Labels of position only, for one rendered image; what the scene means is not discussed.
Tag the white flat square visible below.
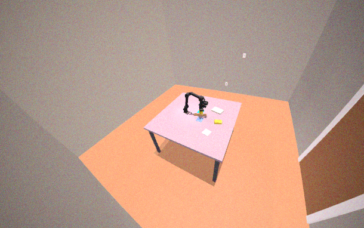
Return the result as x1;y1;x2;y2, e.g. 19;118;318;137
202;129;212;136

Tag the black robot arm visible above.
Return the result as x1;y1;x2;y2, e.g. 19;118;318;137
183;92;208;113

